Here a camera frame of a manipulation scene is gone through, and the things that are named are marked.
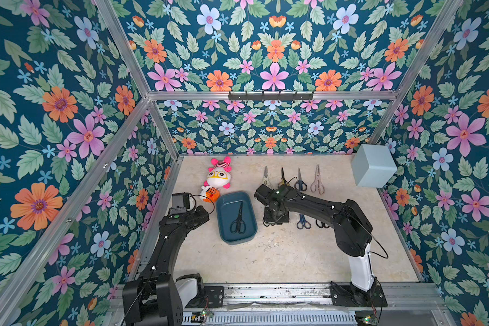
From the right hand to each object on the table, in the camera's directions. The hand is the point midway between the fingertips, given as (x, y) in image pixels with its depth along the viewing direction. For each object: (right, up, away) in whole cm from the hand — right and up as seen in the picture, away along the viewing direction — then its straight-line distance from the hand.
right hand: (271, 221), depth 88 cm
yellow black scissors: (+7, +17, +19) cm, 27 cm away
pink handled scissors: (+26, +15, +19) cm, 36 cm away
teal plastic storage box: (-16, +1, +6) cm, 17 cm away
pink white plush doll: (-26, +20, +13) cm, 36 cm away
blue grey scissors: (+15, -2, +5) cm, 16 cm away
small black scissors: (+16, +15, +18) cm, 29 cm away
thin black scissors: (-15, -3, +4) cm, 16 cm away
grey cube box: (+49, +25, +7) cm, 56 cm away
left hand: (-28, +5, -3) cm, 28 cm away
